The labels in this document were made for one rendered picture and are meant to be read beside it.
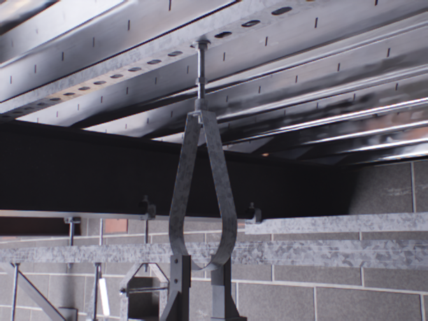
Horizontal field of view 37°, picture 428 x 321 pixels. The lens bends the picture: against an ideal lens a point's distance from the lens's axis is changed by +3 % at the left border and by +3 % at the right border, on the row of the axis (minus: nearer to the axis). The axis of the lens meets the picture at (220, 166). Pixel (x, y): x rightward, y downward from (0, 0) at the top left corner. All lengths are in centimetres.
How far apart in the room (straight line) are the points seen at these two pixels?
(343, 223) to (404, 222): 18
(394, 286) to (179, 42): 142
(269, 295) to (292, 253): 138
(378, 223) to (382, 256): 66
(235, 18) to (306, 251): 45
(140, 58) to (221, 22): 18
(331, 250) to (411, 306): 108
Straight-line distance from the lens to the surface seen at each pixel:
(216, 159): 79
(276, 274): 242
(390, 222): 161
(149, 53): 91
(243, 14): 77
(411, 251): 95
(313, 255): 105
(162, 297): 168
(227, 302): 82
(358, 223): 166
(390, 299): 212
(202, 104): 82
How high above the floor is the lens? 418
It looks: 8 degrees up
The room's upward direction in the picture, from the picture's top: straight up
